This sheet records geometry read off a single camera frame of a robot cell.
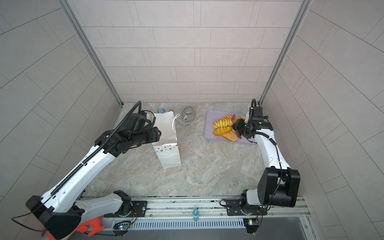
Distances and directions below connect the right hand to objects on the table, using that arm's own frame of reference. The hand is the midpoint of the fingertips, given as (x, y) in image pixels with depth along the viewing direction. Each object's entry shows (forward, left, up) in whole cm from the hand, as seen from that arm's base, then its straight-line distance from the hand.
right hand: (235, 125), depth 84 cm
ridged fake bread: (+3, +6, -8) cm, 11 cm away
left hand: (-8, +39, +9) cm, 41 cm away
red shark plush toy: (-40, +69, -12) cm, 80 cm away
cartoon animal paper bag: (-15, +36, +6) cm, 40 cm away
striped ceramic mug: (+19, +27, -9) cm, 34 cm away
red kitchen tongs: (-8, +1, +5) cm, 9 cm away
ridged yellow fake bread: (+8, +3, -5) cm, 10 cm away
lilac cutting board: (+21, +11, -15) cm, 28 cm away
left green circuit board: (-41, +56, -12) cm, 71 cm away
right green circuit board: (-43, -1, -18) cm, 47 cm away
